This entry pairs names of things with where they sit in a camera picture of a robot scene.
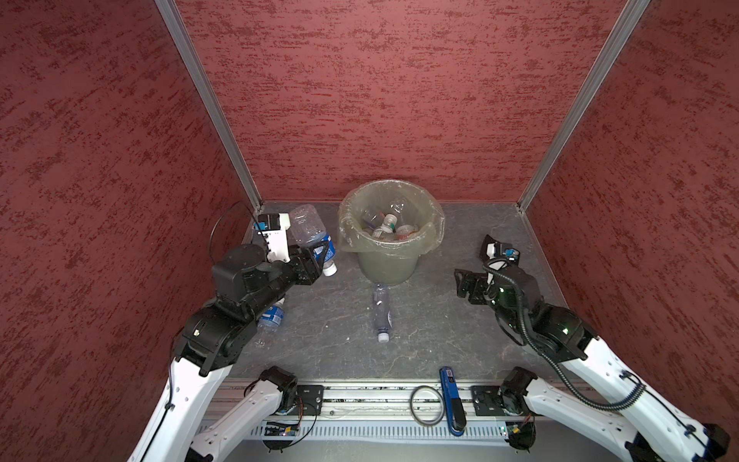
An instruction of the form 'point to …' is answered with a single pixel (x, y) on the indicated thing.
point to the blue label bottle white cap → (270, 320)
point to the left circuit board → (281, 428)
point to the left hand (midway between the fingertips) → (319, 251)
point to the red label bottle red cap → (403, 231)
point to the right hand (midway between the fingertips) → (468, 279)
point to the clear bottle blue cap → (373, 218)
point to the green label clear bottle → (388, 226)
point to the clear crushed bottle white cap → (381, 309)
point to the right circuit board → (522, 435)
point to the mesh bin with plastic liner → (390, 262)
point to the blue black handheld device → (454, 404)
